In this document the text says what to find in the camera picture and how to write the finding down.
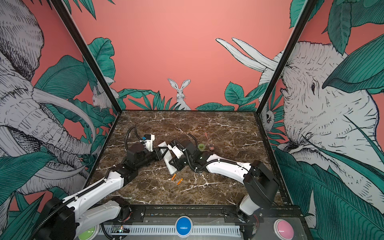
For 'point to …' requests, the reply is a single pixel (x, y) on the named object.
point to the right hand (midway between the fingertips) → (168, 161)
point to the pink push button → (283, 230)
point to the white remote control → (167, 157)
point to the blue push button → (184, 226)
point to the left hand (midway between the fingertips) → (168, 147)
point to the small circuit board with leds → (120, 229)
